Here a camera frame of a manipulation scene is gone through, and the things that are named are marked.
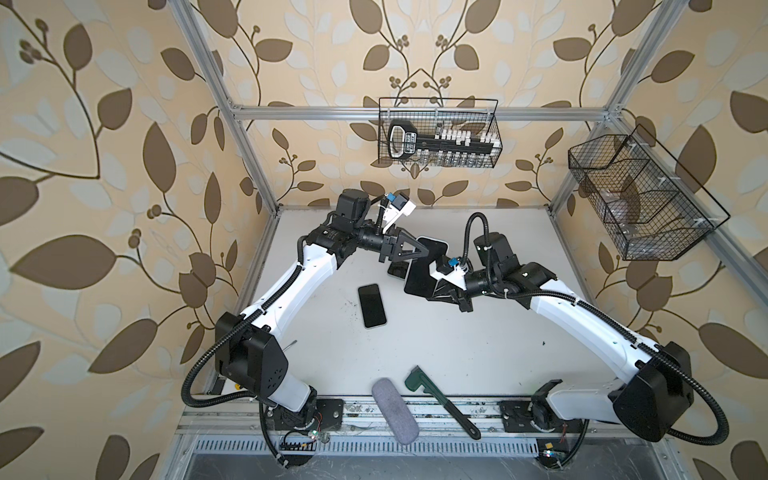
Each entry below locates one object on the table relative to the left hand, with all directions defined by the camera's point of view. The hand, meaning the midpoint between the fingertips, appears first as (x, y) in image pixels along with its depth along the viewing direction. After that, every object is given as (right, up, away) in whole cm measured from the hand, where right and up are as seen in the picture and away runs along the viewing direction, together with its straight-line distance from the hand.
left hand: (429, 254), depth 63 cm
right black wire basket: (+56, +11, +9) cm, 58 cm away
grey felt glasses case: (-7, -39, +9) cm, 41 cm away
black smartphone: (-15, -18, +31) cm, 39 cm away
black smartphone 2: (-2, -6, +4) cm, 7 cm away
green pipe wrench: (-1, -35, +17) cm, 39 cm away
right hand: (+1, -10, +9) cm, 14 cm away
